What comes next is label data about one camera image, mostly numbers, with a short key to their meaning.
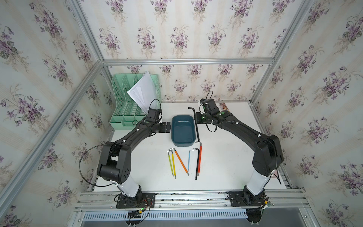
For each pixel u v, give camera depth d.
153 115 0.72
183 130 1.01
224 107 1.15
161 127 0.82
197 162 0.86
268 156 0.46
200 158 0.88
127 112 1.07
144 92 0.96
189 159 0.88
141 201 0.72
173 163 0.86
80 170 0.40
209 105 0.67
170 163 0.86
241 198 0.72
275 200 0.73
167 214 0.70
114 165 0.45
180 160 0.88
